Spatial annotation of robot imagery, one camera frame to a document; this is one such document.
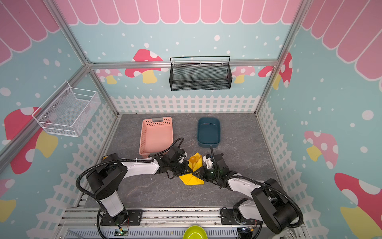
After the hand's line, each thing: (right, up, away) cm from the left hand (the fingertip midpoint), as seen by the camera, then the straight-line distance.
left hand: (192, 174), depth 86 cm
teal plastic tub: (+11, +24, +20) cm, 33 cm away
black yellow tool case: (-56, +8, +8) cm, 58 cm away
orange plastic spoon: (0, +7, +8) cm, 10 cm away
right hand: (0, +1, -3) cm, 3 cm away
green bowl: (+2, -22, -16) cm, 28 cm away
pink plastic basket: (-28, +21, +26) cm, 44 cm away
